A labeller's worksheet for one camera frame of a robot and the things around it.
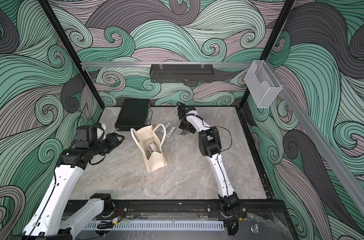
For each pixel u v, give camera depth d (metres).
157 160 0.84
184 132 1.01
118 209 0.73
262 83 0.79
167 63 0.93
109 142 0.63
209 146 0.66
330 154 0.50
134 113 1.14
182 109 0.83
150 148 0.88
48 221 0.37
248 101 1.14
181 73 0.96
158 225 0.70
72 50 0.87
